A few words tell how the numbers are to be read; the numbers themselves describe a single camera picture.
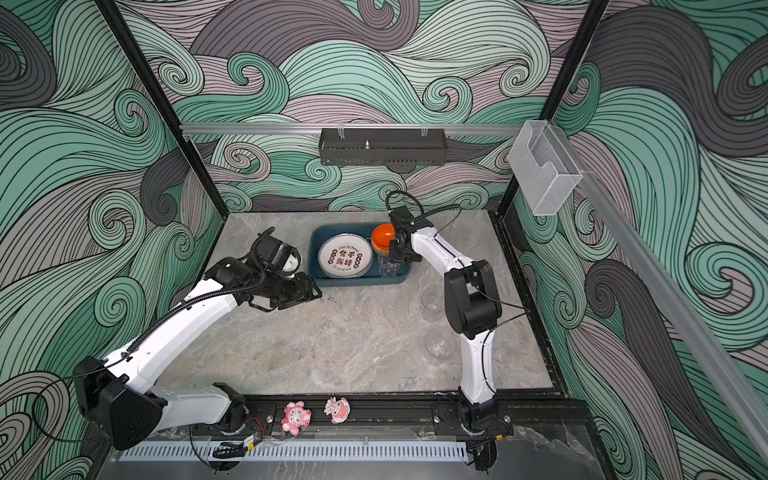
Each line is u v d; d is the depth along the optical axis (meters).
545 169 0.78
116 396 0.37
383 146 0.95
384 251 0.98
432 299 0.92
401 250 0.84
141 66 0.80
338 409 0.73
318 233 1.07
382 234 1.04
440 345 0.85
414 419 0.75
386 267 1.01
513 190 1.13
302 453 0.76
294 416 0.71
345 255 1.04
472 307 0.53
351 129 0.93
